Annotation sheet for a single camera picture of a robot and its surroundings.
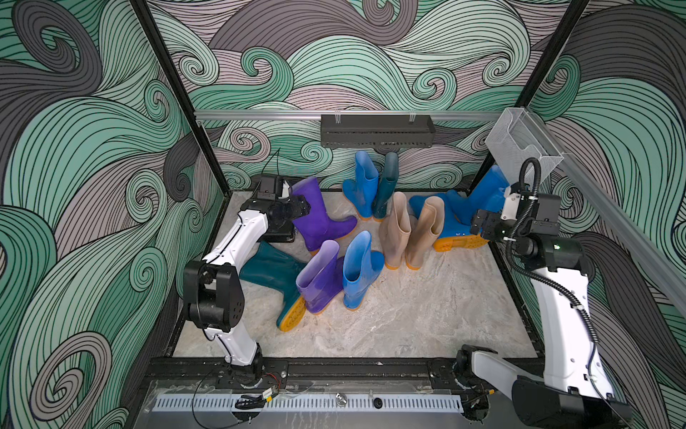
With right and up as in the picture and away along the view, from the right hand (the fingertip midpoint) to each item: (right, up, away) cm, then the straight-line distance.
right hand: (488, 220), depth 69 cm
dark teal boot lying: (-66, -17, +28) cm, 74 cm away
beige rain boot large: (-23, -4, +13) cm, 27 cm away
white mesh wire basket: (+24, +29, +24) cm, 45 cm away
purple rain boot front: (-44, -16, +2) cm, 47 cm away
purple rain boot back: (-48, -3, +25) cm, 54 cm away
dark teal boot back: (-24, +12, +21) cm, 33 cm away
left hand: (-52, +4, +19) cm, 56 cm away
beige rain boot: (-14, -3, +5) cm, 16 cm away
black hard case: (-57, -2, +8) cm, 58 cm away
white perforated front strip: (-47, -49, 0) cm, 68 cm away
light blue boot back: (-31, +10, +28) cm, 43 cm away
